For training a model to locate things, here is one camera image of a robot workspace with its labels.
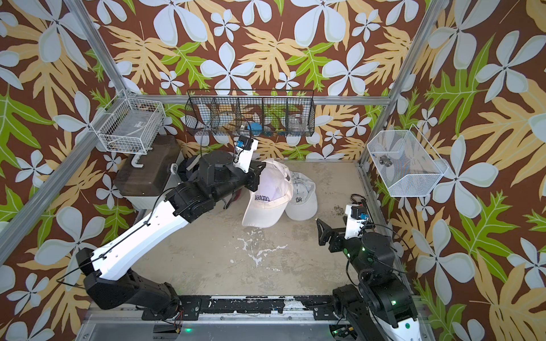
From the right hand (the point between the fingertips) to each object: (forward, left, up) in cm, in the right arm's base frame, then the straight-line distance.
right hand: (328, 218), depth 65 cm
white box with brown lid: (+29, +76, -14) cm, 83 cm away
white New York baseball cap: (+24, +2, -28) cm, 37 cm away
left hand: (+13, +20, +12) cm, 27 cm away
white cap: (+10, +19, -6) cm, 22 cm away
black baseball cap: (+33, +56, -11) cm, 65 cm away
